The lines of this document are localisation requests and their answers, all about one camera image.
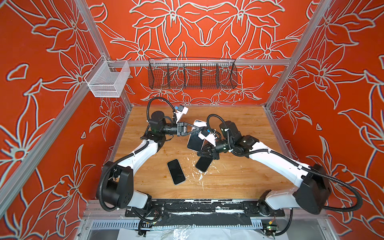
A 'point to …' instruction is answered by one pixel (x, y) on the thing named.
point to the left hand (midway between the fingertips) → (197, 131)
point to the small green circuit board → (272, 227)
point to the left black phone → (176, 172)
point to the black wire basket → (192, 73)
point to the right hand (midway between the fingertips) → (197, 152)
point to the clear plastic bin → (107, 79)
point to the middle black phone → (203, 163)
